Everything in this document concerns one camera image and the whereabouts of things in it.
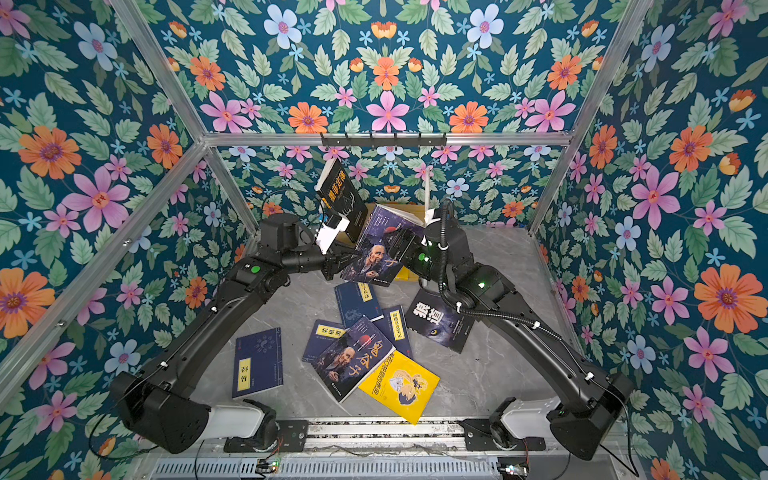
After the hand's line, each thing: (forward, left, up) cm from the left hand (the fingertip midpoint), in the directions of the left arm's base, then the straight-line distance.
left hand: (360, 250), depth 69 cm
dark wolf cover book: (-4, -20, -33) cm, 39 cm away
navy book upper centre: (+6, +6, -33) cm, 34 cm away
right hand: (0, -9, +5) cm, 10 cm away
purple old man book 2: (0, -2, -4) cm, 5 cm away
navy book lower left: (-5, +16, -33) cm, 37 cm away
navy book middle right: (-5, -6, -32) cm, 32 cm away
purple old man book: (-14, +6, -31) cm, 34 cm away
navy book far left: (-13, +34, -32) cm, 48 cm away
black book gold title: (+22, +7, +2) cm, 23 cm away
